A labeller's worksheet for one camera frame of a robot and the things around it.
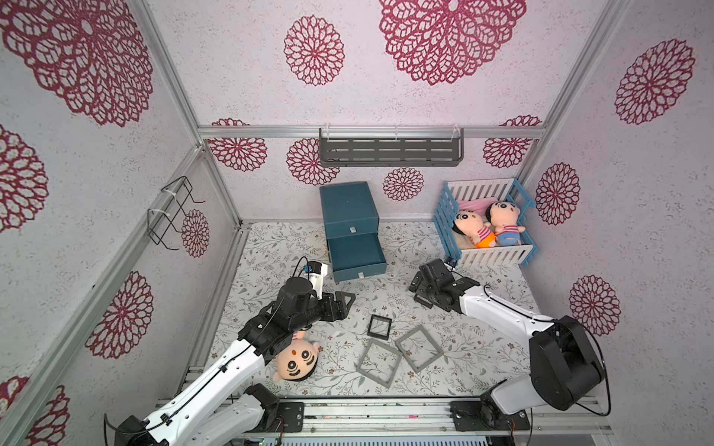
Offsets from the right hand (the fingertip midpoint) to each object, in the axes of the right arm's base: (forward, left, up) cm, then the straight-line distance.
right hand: (429, 291), depth 91 cm
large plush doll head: (-24, +39, +2) cm, 46 cm away
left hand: (-11, +27, +14) cm, 32 cm away
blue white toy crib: (+42, -23, +4) cm, 48 cm away
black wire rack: (+2, +75, +29) cm, 81 cm away
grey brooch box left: (-21, +16, -7) cm, 28 cm away
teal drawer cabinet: (+18, +26, +12) cm, 34 cm away
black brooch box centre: (-10, +16, -6) cm, 20 cm away
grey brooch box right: (-16, +4, -7) cm, 18 cm away
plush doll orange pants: (+26, -18, +4) cm, 32 cm away
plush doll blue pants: (+27, -29, +7) cm, 41 cm away
